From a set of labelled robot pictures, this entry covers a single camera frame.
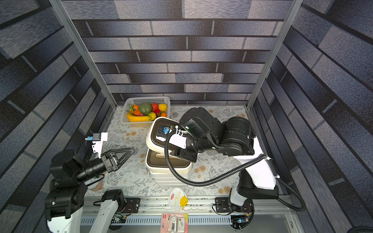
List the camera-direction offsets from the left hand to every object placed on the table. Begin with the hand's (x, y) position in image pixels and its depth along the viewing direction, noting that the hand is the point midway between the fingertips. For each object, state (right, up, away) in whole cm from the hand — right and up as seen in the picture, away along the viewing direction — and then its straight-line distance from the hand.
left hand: (131, 152), depth 54 cm
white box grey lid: (+13, -10, +5) cm, 17 cm away
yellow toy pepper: (+2, +22, +57) cm, 61 cm away
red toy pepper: (-4, +22, +57) cm, 61 cm away
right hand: (+16, +4, -3) cm, 17 cm away
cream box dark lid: (+8, -6, +5) cm, 11 cm away
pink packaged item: (+15, -37, +13) cm, 42 cm away
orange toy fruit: (+3, +16, +53) cm, 55 cm away
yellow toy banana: (-13, +13, +44) cm, 48 cm away
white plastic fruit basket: (-13, +18, +53) cm, 57 cm away
